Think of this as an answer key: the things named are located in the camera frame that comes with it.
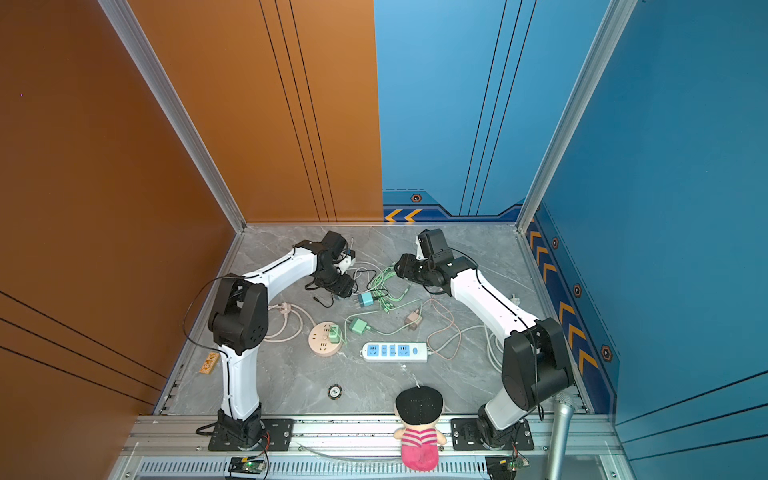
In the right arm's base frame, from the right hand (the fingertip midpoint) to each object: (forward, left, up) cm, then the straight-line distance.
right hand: (398, 269), depth 86 cm
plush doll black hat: (-35, -5, -9) cm, 36 cm away
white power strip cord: (-17, -26, -16) cm, 35 cm away
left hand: (+3, +19, -13) cm, 23 cm away
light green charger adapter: (-16, +18, -9) cm, 26 cm away
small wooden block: (-21, +54, -15) cm, 60 cm away
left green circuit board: (-45, +37, -18) cm, 61 cm away
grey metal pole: (-34, -41, -14) cm, 55 cm away
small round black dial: (-29, +18, -17) cm, 38 cm away
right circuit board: (-45, -24, -18) cm, 55 cm away
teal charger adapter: (-1, +11, -14) cm, 18 cm away
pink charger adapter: (-8, -4, -14) cm, 17 cm away
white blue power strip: (-19, +1, -15) cm, 24 cm away
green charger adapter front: (-11, +12, -15) cm, 22 cm away
